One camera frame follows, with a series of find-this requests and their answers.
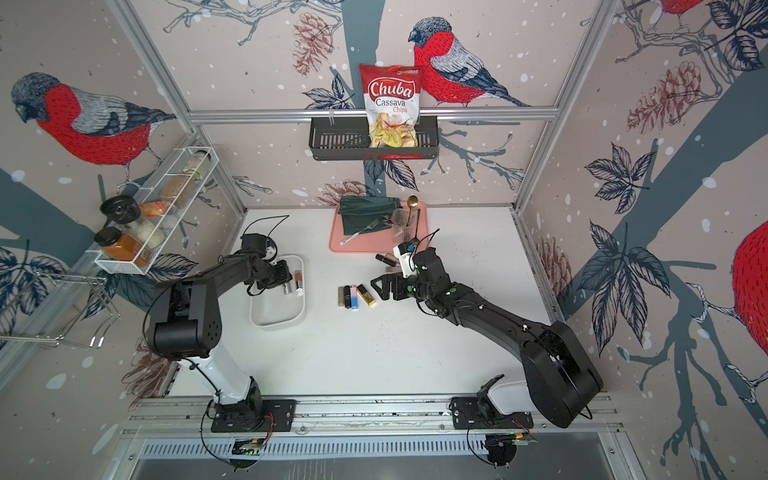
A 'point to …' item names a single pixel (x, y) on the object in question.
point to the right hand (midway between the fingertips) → (383, 279)
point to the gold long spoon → (412, 201)
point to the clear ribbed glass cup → (403, 221)
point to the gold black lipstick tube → (366, 295)
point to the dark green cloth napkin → (359, 212)
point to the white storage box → (283, 305)
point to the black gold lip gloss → (389, 259)
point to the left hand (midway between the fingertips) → (293, 269)
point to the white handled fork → (369, 226)
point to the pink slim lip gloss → (286, 288)
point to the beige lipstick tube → (341, 296)
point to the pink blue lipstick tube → (354, 297)
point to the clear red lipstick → (298, 282)
